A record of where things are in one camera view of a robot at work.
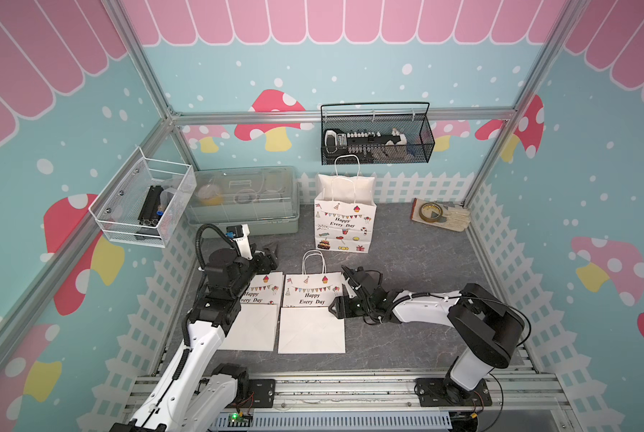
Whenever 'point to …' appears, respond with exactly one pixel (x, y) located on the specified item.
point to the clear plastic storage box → (264, 198)
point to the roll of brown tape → (427, 220)
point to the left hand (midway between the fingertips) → (269, 247)
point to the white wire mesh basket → (138, 202)
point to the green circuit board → (238, 420)
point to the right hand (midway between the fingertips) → (335, 308)
